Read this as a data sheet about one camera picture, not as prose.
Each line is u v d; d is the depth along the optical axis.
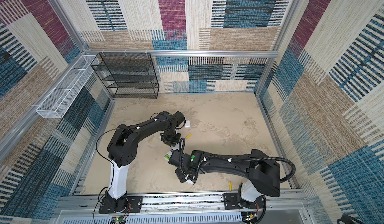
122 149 0.53
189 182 0.79
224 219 0.70
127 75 1.10
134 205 0.73
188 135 0.97
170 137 0.82
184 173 0.57
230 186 0.78
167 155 0.88
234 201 0.73
